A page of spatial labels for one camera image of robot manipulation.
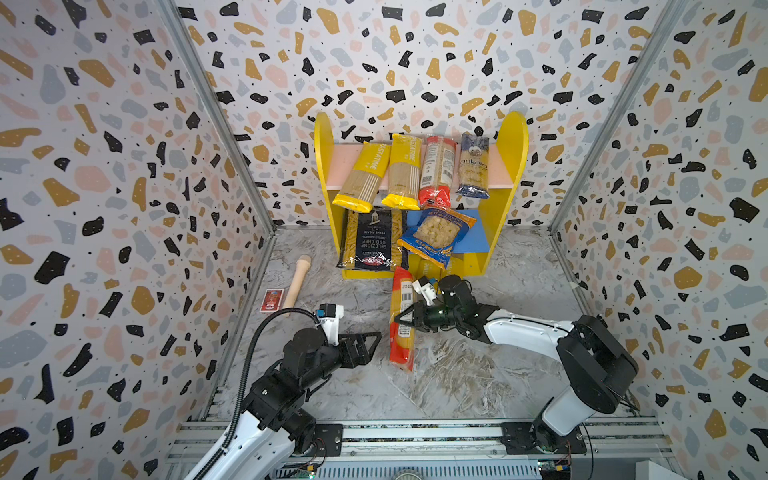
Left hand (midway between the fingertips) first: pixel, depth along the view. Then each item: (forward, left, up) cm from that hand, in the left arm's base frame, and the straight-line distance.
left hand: (371, 334), depth 71 cm
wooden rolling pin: (+35, +27, -18) cm, 48 cm away
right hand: (+7, -5, -4) cm, 10 cm away
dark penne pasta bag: (+32, +2, -2) cm, 32 cm away
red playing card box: (+21, +35, -19) cm, 45 cm away
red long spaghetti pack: (+3, -7, -6) cm, 10 cm away
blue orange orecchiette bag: (+35, -19, -3) cm, 40 cm away
